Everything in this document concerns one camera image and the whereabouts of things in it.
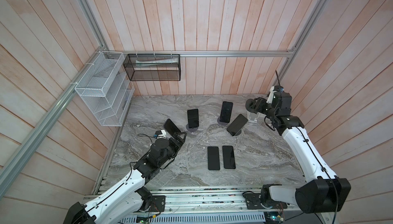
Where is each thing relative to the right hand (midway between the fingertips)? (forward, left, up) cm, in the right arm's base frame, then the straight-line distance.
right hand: (258, 100), depth 79 cm
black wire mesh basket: (+33, +64, -3) cm, 72 cm away
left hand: (-19, +38, -11) cm, 44 cm away
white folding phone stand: (+7, -6, -25) cm, 27 cm away
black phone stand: (-21, +22, -28) cm, 42 cm away
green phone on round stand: (0, +35, -16) cm, 39 cm away
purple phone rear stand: (+4, +14, -22) cm, 26 cm away
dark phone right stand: (-1, +7, -25) cm, 26 cm away
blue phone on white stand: (-4, +49, -22) cm, 54 cm away
